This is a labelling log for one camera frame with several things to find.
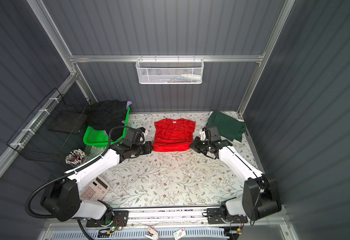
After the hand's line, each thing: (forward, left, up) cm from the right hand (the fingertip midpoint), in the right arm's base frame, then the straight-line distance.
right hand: (190, 146), depth 84 cm
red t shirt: (+17, +11, -12) cm, 24 cm away
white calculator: (-21, +52, -11) cm, 57 cm away
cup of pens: (-8, +61, +3) cm, 62 cm away
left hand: (0, +21, -1) cm, 21 cm away
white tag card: (-40, +19, -11) cm, 46 cm away
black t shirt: (+30, +60, -4) cm, 67 cm away
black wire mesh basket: (0, +69, +17) cm, 71 cm away
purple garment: (+39, +46, -2) cm, 60 cm away
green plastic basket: (+15, +65, -12) cm, 68 cm away
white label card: (-40, +7, -13) cm, 42 cm away
